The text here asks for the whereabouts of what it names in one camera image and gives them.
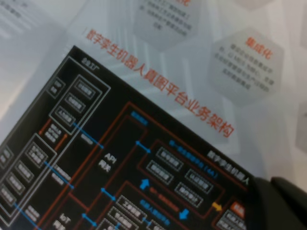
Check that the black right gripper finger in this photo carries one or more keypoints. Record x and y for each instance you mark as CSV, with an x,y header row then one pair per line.
x,y
275,205

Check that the white brochure book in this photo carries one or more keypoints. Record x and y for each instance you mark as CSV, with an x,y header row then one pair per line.
x,y
148,114

